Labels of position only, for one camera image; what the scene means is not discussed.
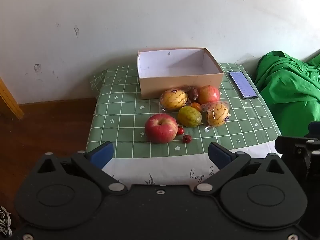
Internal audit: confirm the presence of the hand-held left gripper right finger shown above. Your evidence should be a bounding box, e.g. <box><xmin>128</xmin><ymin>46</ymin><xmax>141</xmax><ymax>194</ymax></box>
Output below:
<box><xmin>194</xmin><ymin>142</ymin><xmax>290</xmax><ymax>195</ymax></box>

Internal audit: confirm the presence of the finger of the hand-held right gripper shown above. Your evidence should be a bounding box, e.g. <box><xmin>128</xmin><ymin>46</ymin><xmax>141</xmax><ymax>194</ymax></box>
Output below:
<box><xmin>274</xmin><ymin>135</ymin><xmax>320</xmax><ymax>188</ymax></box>
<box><xmin>308</xmin><ymin>121</ymin><xmax>320</xmax><ymax>137</ymax></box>

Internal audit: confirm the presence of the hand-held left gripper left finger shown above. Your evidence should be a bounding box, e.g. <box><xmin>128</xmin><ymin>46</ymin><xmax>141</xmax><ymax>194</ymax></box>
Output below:
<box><xmin>32</xmin><ymin>141</ymin><xmax>128</xmax><ymax>196</ymax></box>

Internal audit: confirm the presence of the plastic-wrapped yellow lemon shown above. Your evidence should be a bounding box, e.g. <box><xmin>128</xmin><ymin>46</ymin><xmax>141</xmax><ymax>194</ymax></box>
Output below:
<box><xmin>201</xmin><ymin>101</ymin><xmax>230</xmax><ymax>130</ymax></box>
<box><xmin>159</xmin><ymin>87</ymin><xmax>192</xmax><ymax>113</ymax></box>

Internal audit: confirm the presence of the green yellow pear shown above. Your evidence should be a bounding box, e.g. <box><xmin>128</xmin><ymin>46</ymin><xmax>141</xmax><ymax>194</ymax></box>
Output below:
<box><xmin>177</xmin><ymin>106</ymin><xmax>205</xmax><ymax>127</ymax></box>

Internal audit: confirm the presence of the red apple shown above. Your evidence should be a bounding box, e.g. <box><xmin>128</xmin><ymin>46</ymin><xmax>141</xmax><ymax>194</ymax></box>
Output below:
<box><xmin>144</xmin><ymin>113</ymin><xmax>179</xmax><ymax>144</ymax></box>
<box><xmin>197</xmin><ymin>85</ymin><xmax>220</xmax><ymax>105</ymax></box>

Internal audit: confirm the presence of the wrinkled brown passion fruit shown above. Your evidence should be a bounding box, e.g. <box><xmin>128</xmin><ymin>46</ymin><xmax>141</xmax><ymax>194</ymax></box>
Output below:
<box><xmin>187</xmin><ymin>86</ymin><xmax>200</xmax><ymax>102</ymax></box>

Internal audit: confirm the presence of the cardboard box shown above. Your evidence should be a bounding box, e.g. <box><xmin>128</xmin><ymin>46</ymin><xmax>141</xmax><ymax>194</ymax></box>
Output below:
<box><xmin>137</xmin><ymin>47</ymin><xmax>224</xmax><ymax>100</ymax></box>

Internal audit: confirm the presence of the green crumpled cloth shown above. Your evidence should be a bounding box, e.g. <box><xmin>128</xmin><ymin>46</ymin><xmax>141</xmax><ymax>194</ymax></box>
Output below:
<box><xmin>254</xmin><ymin>47</ymin><xmax>320</xmax><ymax>238</ymax></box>

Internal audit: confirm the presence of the green checkered tablecloth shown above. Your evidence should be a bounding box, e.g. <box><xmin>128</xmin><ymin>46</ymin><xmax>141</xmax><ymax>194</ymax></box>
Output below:
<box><xmin>86</xmin><ymin>62</ymin><xmax>282</xmax><ymax>188</ymax></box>

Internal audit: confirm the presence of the smartphone with lit screen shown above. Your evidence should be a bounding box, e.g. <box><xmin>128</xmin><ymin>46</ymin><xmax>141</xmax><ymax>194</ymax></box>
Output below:
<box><xmin>228</xmin><ymin>71</ymin><xmax>259</xmax><ymax>100</ymax></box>

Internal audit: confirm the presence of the black white shoe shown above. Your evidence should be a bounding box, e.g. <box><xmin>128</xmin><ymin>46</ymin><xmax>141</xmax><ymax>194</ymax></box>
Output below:
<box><xmin>0</xmin><ymin>206</ymin><xmax>13</xmax><ymax>237</ymax></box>

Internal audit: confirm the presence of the wooden door frame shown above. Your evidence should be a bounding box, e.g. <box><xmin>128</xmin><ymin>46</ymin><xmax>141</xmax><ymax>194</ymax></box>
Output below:
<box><xmin>0</xmin><ymin>77</ymin><xmax>25</xmax><ymax>120</ymax></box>

